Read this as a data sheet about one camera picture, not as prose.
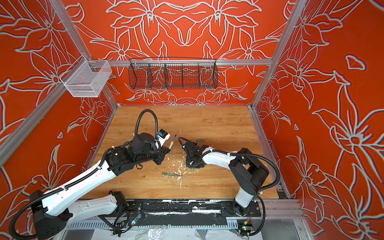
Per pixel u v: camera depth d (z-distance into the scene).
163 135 0.61
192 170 0.85
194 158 0.64
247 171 0.46
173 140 0.71
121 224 0.71
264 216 0.69
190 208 0.74
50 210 0.38
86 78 0.92
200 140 0.98
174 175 0.83
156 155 0.62
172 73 0.99
